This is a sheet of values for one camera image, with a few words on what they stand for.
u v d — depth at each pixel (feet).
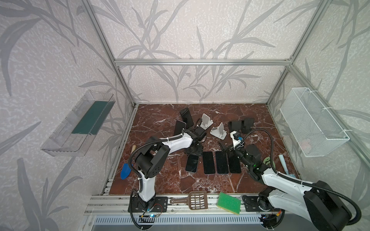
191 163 2.83
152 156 1.69
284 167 2.79
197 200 2.48
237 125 3.18
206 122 3.33
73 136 2.08
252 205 2.41
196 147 2.76
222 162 2.92
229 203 2.37
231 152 2.37
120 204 2.47
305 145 2.41
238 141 2.27
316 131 2.06
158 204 2.40
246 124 3.24
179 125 2.93
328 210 1.33
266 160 2.91
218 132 3.18
